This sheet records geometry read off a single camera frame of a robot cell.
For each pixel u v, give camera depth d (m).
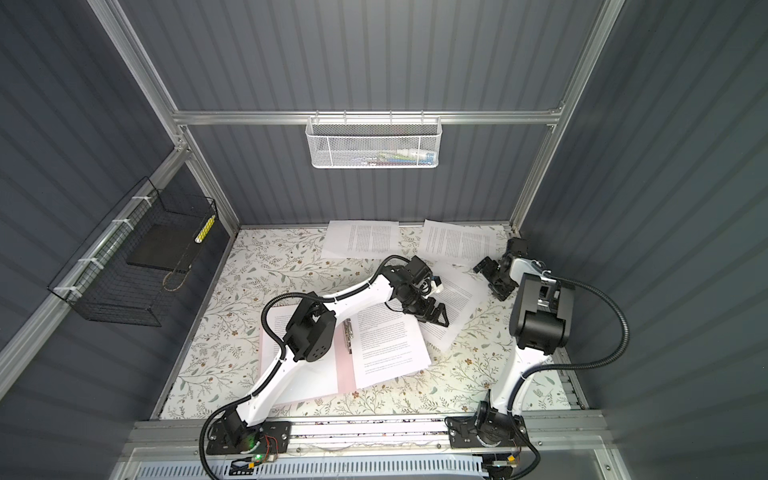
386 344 0.86
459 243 1.15
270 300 0.55
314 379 0.82
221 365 0.86
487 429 0.68
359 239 1.16
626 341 0.44
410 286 0.80
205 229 0.82
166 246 0.76
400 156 0.92
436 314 0.82
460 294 1.02
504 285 0.82
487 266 0.95
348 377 0.83
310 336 0.61
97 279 0.64
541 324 0.57
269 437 0.72
